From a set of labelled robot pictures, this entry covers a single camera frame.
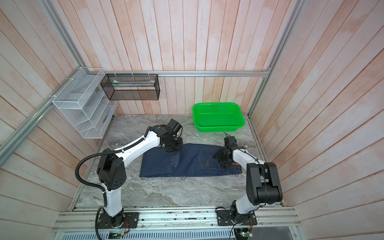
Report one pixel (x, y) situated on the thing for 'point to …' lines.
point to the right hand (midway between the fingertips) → (216, 158)
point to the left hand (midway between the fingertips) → (181, 151)
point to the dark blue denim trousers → (192, 159)
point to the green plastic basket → (217, 117)
